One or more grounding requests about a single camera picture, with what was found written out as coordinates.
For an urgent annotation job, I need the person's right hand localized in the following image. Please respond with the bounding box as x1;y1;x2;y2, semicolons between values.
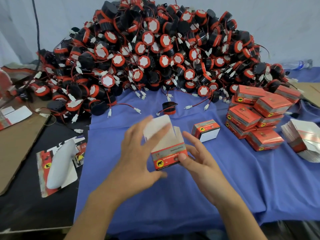
177;131;241;208

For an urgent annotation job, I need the person's left hand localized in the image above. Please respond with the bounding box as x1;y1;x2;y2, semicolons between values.
95;115;172;203

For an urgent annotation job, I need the red-black buzzer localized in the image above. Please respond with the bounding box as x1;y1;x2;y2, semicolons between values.
156;101;179;116

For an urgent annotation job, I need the stack of box blanks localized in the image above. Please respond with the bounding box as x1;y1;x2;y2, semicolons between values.
281;118;320;163

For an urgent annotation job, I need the pile of black red buzzers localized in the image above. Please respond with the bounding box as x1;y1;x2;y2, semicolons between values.
10;0;301;118

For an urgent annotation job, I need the blue table cloth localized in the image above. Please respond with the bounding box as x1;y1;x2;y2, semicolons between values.
74;67;320;235

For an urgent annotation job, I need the brown cardboard piece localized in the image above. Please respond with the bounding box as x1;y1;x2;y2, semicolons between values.
0;102;48;195

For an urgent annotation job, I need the brown cardboard sheet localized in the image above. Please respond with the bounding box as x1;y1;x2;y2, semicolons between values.
297;82;320;107

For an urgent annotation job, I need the clear plastic water bottle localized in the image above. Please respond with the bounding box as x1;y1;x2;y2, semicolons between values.
287;59;313;70

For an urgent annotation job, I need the black hanging cable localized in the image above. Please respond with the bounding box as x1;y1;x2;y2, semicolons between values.
30;0;41;58

